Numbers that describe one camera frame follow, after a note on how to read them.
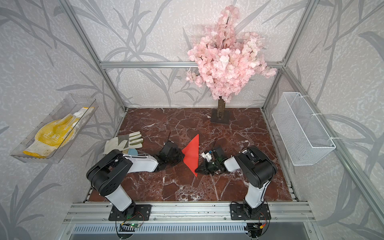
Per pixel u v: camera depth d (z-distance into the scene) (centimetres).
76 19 75
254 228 73
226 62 58
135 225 70
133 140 101
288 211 75
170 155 74
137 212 72
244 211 65
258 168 49
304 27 77
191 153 93
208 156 89
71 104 77
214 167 80
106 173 48
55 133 64
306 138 60
